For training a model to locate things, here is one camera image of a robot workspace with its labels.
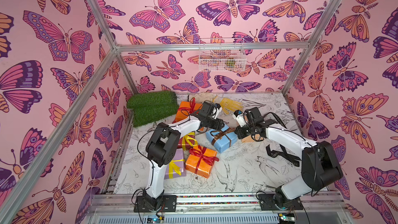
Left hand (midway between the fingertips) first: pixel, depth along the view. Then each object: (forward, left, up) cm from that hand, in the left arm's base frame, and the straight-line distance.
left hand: (222, 123), depth 95 cm
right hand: (-6, -8, +2) cm, 10 cm away
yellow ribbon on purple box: (-27, +27, +1) cm, 38 cm away
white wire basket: (+32, 0, +27) cm, 42 cm away
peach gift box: (-15, -12, +9) cm, 21 cm away
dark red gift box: (-13, +21, +1) cm, 25 cm away
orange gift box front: (-23, +13, 0) cm, 27 cm away
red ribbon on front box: (-20, +14, +1) cm, 24 cm away
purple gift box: (-20, +25, -1) cm, 32 cm away
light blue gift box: (-11, +1, 0) cm, 11 cm away
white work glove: (+28, +13, -5) cm, 31 cm away
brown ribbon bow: (-9, +4, +2) cm, 10 cm away
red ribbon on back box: (+6, +22, +4) cm, 23 cm away
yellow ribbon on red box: (-10, +22, +1) cm, 24 cm away
